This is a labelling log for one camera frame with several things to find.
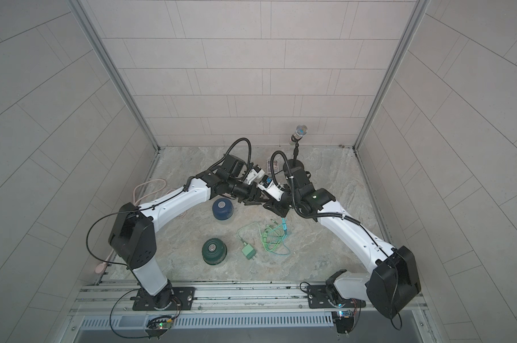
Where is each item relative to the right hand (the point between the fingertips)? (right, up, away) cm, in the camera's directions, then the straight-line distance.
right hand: (268, 200), depth 78 cm
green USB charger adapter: (-8, -20, +3) cm, 22 cm away
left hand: (+1, 0, -1) cm, 1 cm away
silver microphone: (+13, +26, +7) cm, 30 cm away
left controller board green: (-34, -37, -12) cm, 52 cm away
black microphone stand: (+12, +13, +28) cm, 33 cm away
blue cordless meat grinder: (-18, -4, +5) cm, 19 cm away
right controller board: (+24, -37, -10) cm, 46 cm away
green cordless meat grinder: (-19, -17, -6) cm, 26 cm away
